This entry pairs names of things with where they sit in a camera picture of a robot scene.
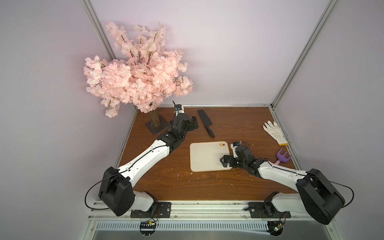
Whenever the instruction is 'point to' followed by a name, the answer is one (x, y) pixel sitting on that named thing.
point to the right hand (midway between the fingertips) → (227, 156)
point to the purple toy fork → (282, 157)
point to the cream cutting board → (206, 156)
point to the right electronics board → (275, 228)
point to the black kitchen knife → (206, 121)
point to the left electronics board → (147, 228)
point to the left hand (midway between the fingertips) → (189, 117)
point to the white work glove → (276, 132)
